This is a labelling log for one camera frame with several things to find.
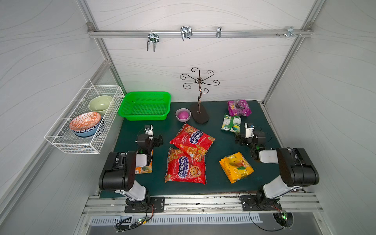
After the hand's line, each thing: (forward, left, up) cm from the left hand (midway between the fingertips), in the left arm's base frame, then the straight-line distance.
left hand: (155, 133), depth 94 cm
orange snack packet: (-22, +2, -4) cm, 22 cm away
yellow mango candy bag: (-21, -49, 0) cm, 53 cm away
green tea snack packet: (+12, -53, -4) cm, 54 cm away
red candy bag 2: (-21, -19, -2) cm, 28 cm away
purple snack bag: (+26, -60, -1) cm, 65 cm away
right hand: (+3, -58, -1) cm, 58 cm away
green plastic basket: (+27, +13, -2) cm, 30 cm away
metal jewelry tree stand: (+24, -29, -3) cm, 37 cm away
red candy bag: (-5, -25, -1) cm, 26 cm away
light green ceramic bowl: (0, +23, +28) cm, 36 cm away
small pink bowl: (+16, -17, 0) cm, 24 cm away
